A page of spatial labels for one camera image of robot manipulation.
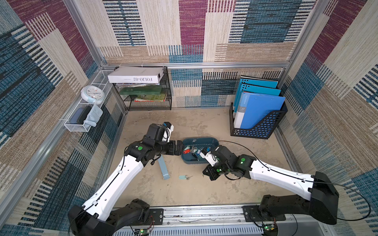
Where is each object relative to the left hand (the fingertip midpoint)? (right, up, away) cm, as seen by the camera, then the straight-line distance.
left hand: (176, 144), depth 75 cm
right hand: (+13, -14, +2) cm, 19 cm away
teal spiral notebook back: (+48, +36, +18) cm, 63 cm away
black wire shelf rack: (-40, +24, +45) cm, 65 cm away
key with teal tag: (+4, -20, +11) cm, 23 cm away
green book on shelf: (-26, +32, +23) cm, 47 cm away
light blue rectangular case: (-9, -14, +11) cm, 20 cm away
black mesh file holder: (+54, +7, +19) cm, 58 cm away
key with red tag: (+4, -8, +22) cm, 23 cm away
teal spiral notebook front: (+47, +32, +18) cm, 59 cm away
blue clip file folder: (+45, +20, +17) cm, 52 cm away
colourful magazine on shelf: (-19, +27, +24) cm, 41 cm away
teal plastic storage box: (+8, -5, +23) cm, 25 cm away
